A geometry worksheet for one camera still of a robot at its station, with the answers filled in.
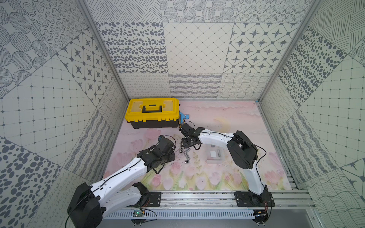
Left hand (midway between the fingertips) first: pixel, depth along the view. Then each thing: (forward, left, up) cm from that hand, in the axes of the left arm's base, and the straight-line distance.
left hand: (173, 151), depth 81 cm
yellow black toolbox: (+23, +15, +7) cm, 28 cm away
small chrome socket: (-2, -8, -9) cm, 12 cm away
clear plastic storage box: (0, -22, -12) cm, 25 cm away
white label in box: (+4, -24, -10) cm, 27 cm away
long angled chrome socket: (+4, -6, -9) cm, 12 cm away
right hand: (+11, -8, -10) cm, 17 cm away
